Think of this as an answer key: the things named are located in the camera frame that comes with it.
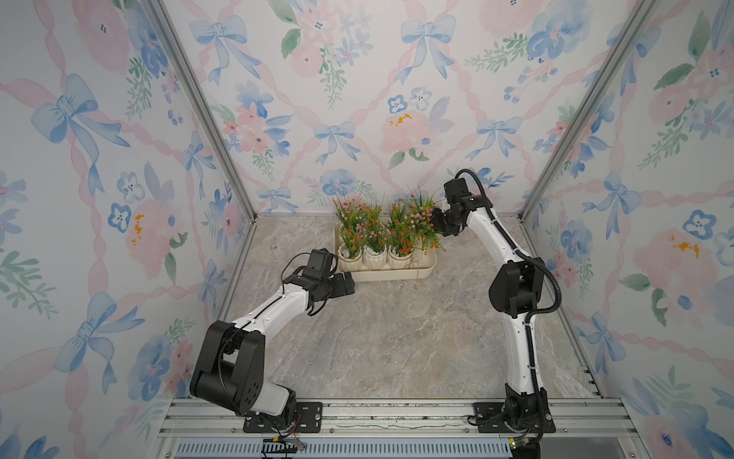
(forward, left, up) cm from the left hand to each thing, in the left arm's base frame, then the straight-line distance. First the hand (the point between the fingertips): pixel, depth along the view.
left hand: (343, 283), depth 90 cm
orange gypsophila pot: (+23, -9, +7) cm, 26 cm away
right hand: (+23, -29, +2) cm, 38 cm away
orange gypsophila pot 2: (+13, -1, -1) cm, 13 cm away
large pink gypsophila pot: (+12, -25, +10) cm, 30 cm away
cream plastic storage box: (+8, -19, -6) cm, 22 cm away
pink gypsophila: (+22, -2, +9) cm, 24 cm away
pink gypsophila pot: (+14, -10, -1) cm, 17 cm away
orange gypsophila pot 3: (+24, -19, +7) cm, 31 cm away
